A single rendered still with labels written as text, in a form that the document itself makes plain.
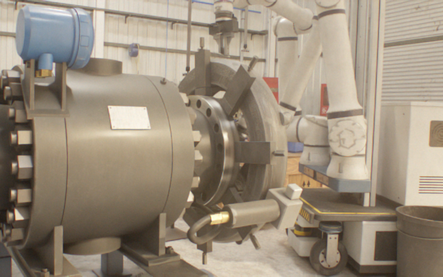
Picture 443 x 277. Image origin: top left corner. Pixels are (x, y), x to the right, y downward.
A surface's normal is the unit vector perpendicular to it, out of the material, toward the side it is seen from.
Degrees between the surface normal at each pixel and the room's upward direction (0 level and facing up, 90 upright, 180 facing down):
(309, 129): 89
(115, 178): 98
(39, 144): 78
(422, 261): 93
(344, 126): 94
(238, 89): 90
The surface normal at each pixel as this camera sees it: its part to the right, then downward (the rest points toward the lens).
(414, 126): 0.06, 0.05
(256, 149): -0.82, 0.00
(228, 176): 0.53, 0.37
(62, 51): 0.41, 0.70
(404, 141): -1.00, -0.03
